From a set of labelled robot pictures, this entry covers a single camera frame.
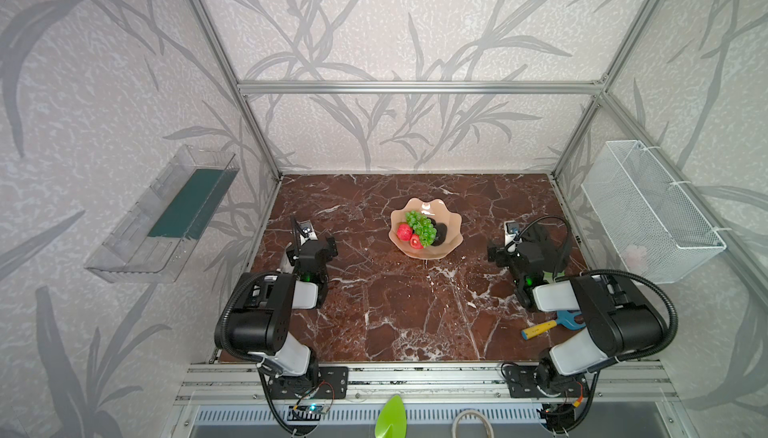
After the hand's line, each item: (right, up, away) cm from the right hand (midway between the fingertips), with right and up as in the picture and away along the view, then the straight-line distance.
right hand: (508, 228), depth 94 cm
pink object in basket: (+24, -5, -22) cm, 33 cm away
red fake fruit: (-33, -1, +1) cm, 33 cm away
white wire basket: (+21, +3, -31) cm, 38 cm away
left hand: (-62, 0, -1) cm, 62 cm away
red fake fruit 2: (-30, -5, +1) cm, 30 cm away
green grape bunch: (-28, +1, -3) cm, 28 cm away
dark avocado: (-21, -2, +3) cm, 21 cm away
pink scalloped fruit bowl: (-21, +5, +9) cm, 23 cm away
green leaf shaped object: (-36, -42, -26) cm, 61 cm away
